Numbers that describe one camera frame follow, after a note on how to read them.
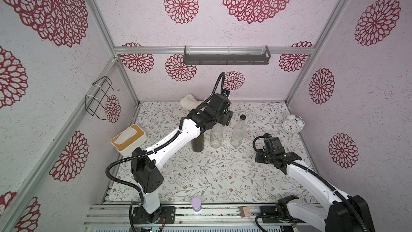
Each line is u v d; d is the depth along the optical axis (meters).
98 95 0.78
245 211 0.73
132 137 0.95
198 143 0.89
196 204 0.69
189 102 1.06
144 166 0.43
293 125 0.96
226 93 0.66
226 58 0.91
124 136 0.95
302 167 0.54
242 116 0.79
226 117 0.69
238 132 1.03
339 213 0.40
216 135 1.01
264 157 0.75
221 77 0.57
